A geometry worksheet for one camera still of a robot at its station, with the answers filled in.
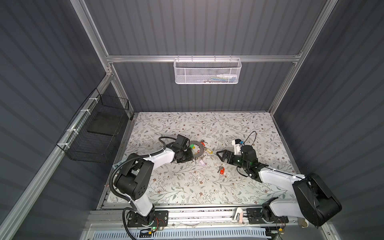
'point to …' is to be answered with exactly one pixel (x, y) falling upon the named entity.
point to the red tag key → (221, 169)
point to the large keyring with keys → (202, 144)
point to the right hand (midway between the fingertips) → (222, 155)
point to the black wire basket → (95, 134)
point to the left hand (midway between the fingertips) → (192, 157)
